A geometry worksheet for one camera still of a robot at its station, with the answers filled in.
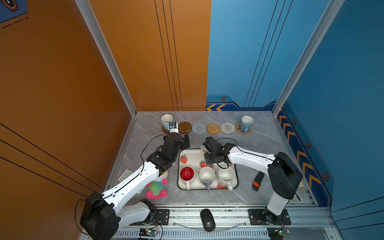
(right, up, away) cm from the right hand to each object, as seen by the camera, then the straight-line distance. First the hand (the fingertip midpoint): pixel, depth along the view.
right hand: (206, 159), depth 89 cm
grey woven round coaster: (-5, +18, +20) cm, 27 cm away
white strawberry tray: (-7, -1, +7) cm, 10 cm away
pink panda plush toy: (-27, -14, -11) cm, 32 cm away
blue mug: (+27, +21, +11) cm, 36 cm away
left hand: (-14, +16, -9) cm, 23 cm away
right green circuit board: (+33, -31, -18) cm, 49 cm away
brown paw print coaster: (+25, +18, +20) cm, 36 cm away
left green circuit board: (-29, -31, -18) cm, 46 cm away
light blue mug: (-28, +25, +16) cm, 41 cm away
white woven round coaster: (+17, +18, +20) cm, 32 cm away
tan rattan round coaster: (+6, +18, +21) cm, 28 cm away
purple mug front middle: (0, -9, -2) cm, 9 cm away
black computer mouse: (-1, -26, -17) cm, 31 cm away
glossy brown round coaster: (-15, +18, +20) cm, 31 cm away
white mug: (+12, -9, -3) cm, 15 cm away
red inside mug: (-12, -8, -3) cm, 15 cm away
